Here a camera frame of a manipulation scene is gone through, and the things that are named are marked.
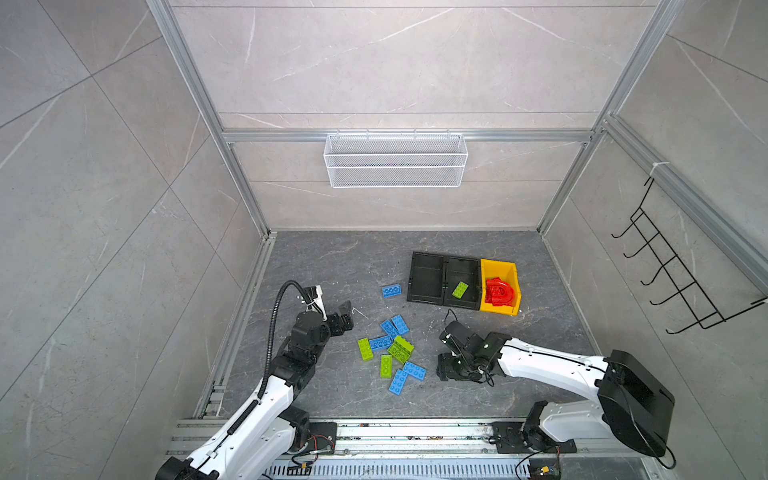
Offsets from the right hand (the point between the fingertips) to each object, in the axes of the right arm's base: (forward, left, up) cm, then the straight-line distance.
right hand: (444, 370), depth 84 cm
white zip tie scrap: (+21, +27, 0) cm, 35 cm away
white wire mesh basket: (+62, +12, +29) cm, 69 cm away
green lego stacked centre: (+6, +12, +1) cm, 14 cm away
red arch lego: (+23, -20, +5) cm, 31 cm away
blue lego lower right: (0, +8, +1) cm, 8 cm away
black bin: (+36, -12, +1) cm, 38 cm away
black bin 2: (+34, +1, -2) cm, 34 cm away
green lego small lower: (+2, +17, -1) cm, 17 cm away
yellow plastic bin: (+32, -26, +3) cm, 41 cm away
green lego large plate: (+27, -9, 0) cm, 29 cm away
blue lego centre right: (+14, +12, +1) cm, 19 cm away
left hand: (+15, +31, +16) cm, 38 cm away
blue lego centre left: (+13, +15, 0) cm, 20 cm away
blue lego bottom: (-3, +13, +1) cm, 13 cm away
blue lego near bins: (+27, +15, +1) cm, 31 cm away
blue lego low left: (+8, +18, +1) cm, 20 cm away
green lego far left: (+7, +23, +1) cm, 24 cm away
